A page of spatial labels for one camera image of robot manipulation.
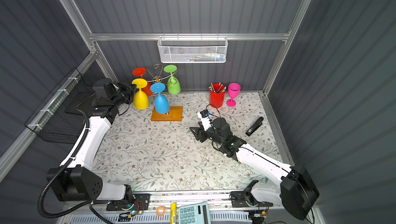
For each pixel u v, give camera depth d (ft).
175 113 3.45
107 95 1.84
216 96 3.41
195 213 2.27
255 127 3.18
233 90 3.30
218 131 1.90
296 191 1.32
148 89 2.57
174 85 2.96
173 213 2.26
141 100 2.73
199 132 2.21
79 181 1.32
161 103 2.71
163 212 2.31
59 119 2.28
